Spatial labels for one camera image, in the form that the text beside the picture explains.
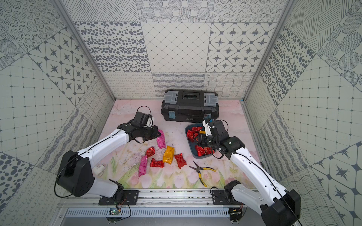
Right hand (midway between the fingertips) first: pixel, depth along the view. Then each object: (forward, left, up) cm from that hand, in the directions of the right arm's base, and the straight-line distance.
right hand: (198, 141), depth 77 cm
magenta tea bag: (-10, +33, -13) cm, 37 cm away
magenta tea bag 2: (+2, +22, -4) cm, 23 cm away
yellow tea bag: (-2, +18, -14) cm, 23 cm away
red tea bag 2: (-6, +11, -14) cm, 18 cm away
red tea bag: (-8, +26, -14) cm, 31 cm away
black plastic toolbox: (+26, +5, +1) cm, 26 cm away
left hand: (+8, +23, -3) cm, 24 cm away
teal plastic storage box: (+5, +3, -15) cm, 17 cm away
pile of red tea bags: (+12, +3, -14) cm, 18 cm away
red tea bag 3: (0, +30, -14) cm, 33 cm away
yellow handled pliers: (-10, 0, -18) cm, 20 cm away
